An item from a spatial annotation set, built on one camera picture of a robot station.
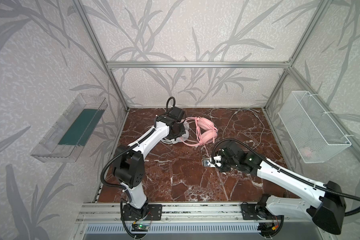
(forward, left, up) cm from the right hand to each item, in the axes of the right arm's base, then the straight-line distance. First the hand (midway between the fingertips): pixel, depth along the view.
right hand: (213, 152), depth 79 cm
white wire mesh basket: (-1, -41, +19) cm, 45 cm away
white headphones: (+15, +16, -10) cm, 24 cm away
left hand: (+16, +16, 0) cm, 23 cm away
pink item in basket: (-3, -45, +6) cm, 46 cm away
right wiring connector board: (-33, -25, -14) cm, 43 cm away
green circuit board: (-32, +37, -15) cm, 51 cm away
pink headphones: (+9, +4, +6) cm, 11 cm away
